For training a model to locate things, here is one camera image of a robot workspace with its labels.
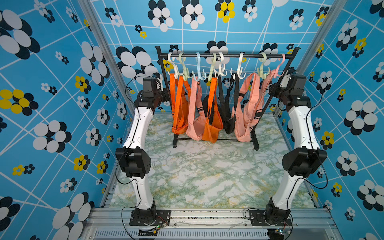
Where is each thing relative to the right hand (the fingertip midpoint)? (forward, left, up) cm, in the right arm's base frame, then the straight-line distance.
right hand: (274, 85), depth 82 cm
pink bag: (+4, +45, -30) cm, 54 cm away
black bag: (+7, +21, -23) cm, 32 cm away
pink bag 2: (-10, +14, -6) cm, 18 cm away
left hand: (-2, +58, -1) cm, 58 cm away
